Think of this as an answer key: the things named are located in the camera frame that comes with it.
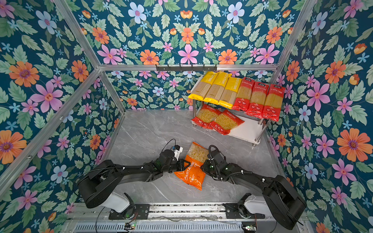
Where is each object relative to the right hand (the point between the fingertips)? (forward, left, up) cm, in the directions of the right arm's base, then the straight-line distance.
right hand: (199, 167), depth 84 cm
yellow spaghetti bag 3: (+30, -18, +31) cm, 47 cm away
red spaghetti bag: (+26, -32, +32) cm, 52 cm away
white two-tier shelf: (+28, -38, -1) cm, 48 cm away
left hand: (+1, +4, +4) cm, 5 cm away
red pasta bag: (+34, -5, +7) cm, 35 cm away
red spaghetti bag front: (+22, -23, +33) cm, 45 cm away
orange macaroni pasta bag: (-5, +3, +1) cm, 6 cm away
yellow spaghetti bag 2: (+34, -11, +32) cm, 48 cm away
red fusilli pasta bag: (+30, -19, +7) cm, 36 cm away
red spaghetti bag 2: (+21, -39, +31) cm, 54 cm away
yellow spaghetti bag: (+36, -3, +32) cm, 48 cm away
